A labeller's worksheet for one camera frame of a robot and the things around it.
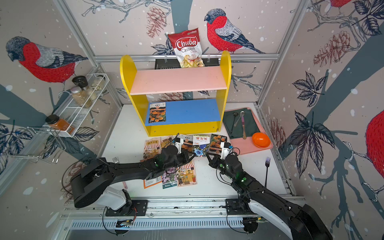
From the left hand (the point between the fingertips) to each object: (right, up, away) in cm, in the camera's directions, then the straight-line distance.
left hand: (199, 154), depth 79 cm
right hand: (+3, 0, +1) cm, 3 cm away
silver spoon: (+34, +23, +34) cm, 53 cm away
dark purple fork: (+41, -9, +9) cm, 43 cm away
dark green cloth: (+31, +15, +29) cm, 45 cm away
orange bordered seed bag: (-28, -16, +3) cm, 32 cm away
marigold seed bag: (-28, +23, +18) cm, 40 cm away
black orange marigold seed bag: (-7, +5, +19) cm, 21 cm away
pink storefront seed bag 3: (-7, -13, +5) cm, 16 cm away
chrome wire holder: (-70, +8, -13) cm, 72 cm away
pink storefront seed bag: (-31, 0, +16) cm, 35 cm away
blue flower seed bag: (+1, +3, +7) cm, 7 cm away
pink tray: (+30, 0, +20) cm, 36 cm away
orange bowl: (+41, +5, +16) cm, 44 cm away
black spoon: (+28, +22, +35) cm, 50 cm away
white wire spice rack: (-65, +20, -5) cm, 68 cm away
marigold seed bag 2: (+12, +4, +20) cm, 23 cm away
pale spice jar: (-59, +40, +6) cm, 71 cm away
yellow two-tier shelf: (-17, +33, +47) cm, 60 cm away
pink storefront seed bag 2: (-23, +4, +19) cm, 30 cm away
